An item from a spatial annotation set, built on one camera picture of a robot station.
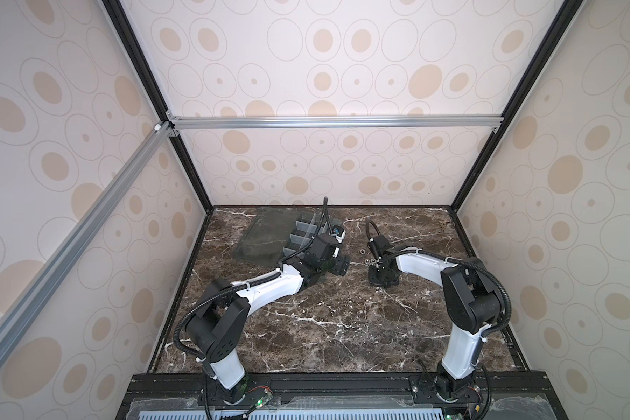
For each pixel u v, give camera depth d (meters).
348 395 0.73
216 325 0.45
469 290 0.51
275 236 1.08
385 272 0.81
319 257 0.67
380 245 0.79
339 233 0.76
